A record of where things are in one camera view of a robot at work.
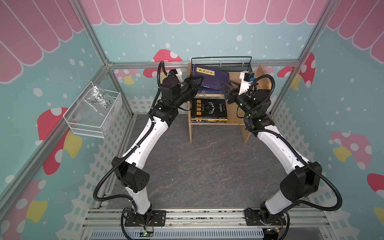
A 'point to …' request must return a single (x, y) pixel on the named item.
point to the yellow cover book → (204, 119)
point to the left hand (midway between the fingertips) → (204, 81)
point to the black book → (208, 107)
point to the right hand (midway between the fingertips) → (224, 81)
